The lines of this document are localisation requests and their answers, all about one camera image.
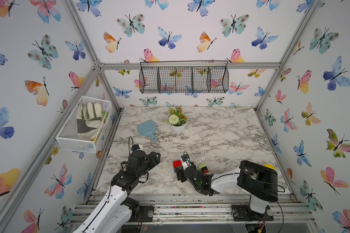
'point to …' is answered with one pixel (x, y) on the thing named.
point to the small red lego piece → (177, 163)
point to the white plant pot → (179, 129)
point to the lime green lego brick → (201, 166)
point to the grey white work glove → (89, 120)
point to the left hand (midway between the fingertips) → (158, 155)
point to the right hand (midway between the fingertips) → (179, 165)
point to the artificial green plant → (176, 116)
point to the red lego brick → (205, 171)
